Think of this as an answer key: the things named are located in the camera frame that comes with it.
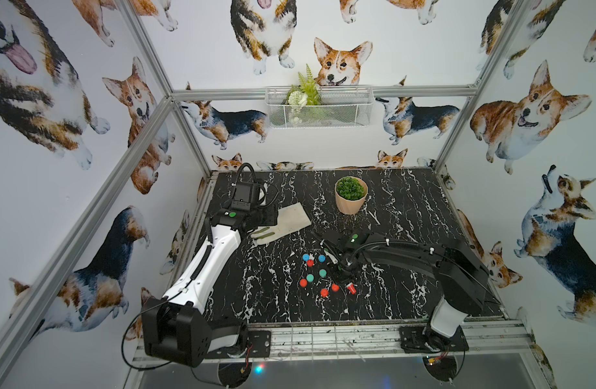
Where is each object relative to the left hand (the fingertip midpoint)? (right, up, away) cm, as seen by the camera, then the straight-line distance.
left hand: (274, 207), depth 82 cm
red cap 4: (+17, -30, +2) cm, 34 cm away
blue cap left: (+10, -20, +11) cm, 25 cm away
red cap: (+12, -21, +8) cm, 26 cm away
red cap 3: (+21, -28, +4) cm, 35 cm away
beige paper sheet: (+3, -7, +21) cm, 23 cm away
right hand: (+20, -25, -1) cm, 32 cm away
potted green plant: (+28, +4, +16) cm, 33 cm away
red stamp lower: (+26, -28, +2) cm, 39 cm away
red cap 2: (+10, -27, +4) cm, 29 cm away
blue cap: (+16, -20, +10) cm, 28 cm away
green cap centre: (+16, -23, +4) cm, 29 cm away
